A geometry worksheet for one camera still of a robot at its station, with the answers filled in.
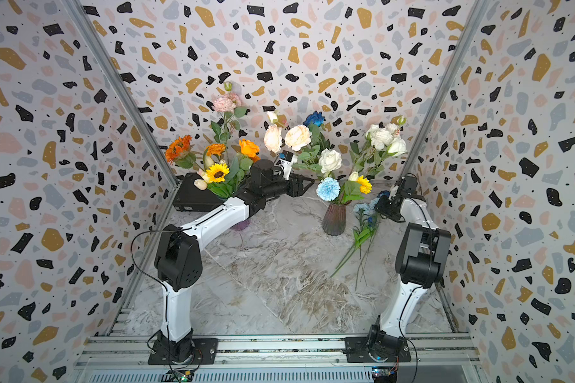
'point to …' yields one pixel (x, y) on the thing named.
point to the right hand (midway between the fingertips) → (382, 205)
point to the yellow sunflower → (216, 172)
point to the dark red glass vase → (334, 223)
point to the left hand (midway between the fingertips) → (313, 178)
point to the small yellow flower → (366, 187)
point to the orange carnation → (215, 149)
